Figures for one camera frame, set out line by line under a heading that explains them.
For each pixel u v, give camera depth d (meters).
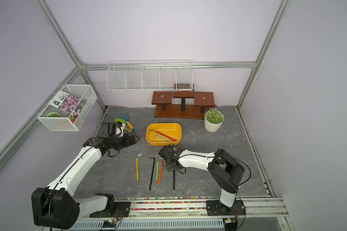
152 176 0.85
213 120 0.96
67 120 0.72
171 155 0.69
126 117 1.15
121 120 1.13
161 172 0.86
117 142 0.69
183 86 0.99
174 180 0.83
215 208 0.74
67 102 0.74
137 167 0.88
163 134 1.02
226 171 0.46
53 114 0.71
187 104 1.11
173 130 1.05
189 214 0.73
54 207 0.39
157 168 0.87
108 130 0.63
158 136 1.02
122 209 0.73
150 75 0.98
